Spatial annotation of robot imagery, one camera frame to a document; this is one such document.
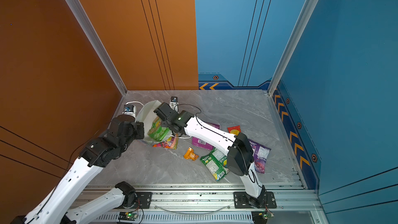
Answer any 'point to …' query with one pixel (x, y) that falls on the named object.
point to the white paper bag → (144, 114)
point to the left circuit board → (127, 215)
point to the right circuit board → (261, 216)
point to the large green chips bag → (157, 131)
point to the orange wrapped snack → (190, 155)
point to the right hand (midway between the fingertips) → (168, 118)
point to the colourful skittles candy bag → (171, 142)
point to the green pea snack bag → (216, 162)
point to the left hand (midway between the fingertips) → (140, 121)
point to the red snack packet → (236, 129)
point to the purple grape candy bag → (198, 142)
